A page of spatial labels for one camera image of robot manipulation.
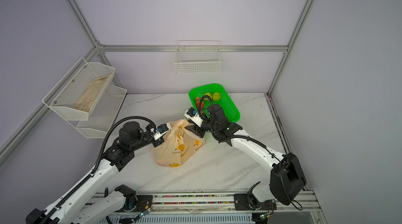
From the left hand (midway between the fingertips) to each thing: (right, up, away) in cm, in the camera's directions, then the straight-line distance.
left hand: (167, 127), depth 74 cm
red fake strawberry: (+13, +15, +38) cm, 43 cm away
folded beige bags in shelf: (-40, +12, +1) cm, 42 cm away
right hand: (+9, +2, +1) cm, 10 cm away
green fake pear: (+21, +19, +41) cm, 50 cm away
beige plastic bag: (+5, -8, -1) cm, 9 cm away
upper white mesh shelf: (-46, +16, +3) cm, 49 cm away
